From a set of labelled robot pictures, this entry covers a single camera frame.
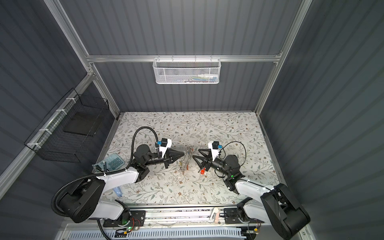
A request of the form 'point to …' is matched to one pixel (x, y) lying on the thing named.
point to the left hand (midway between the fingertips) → (184, 154)
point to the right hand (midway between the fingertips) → (198, 155)
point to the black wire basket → (66, 133)
